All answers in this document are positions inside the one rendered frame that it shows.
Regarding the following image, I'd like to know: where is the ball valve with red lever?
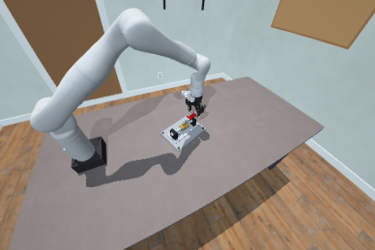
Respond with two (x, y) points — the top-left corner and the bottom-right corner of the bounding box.
(167, 113), (199, 143)

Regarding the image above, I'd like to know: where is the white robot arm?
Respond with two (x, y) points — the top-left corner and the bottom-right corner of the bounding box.
(30, 8), (211, 161)

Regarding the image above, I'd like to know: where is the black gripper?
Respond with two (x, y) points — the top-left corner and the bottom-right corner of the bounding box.
(186, 96), (206, 117)

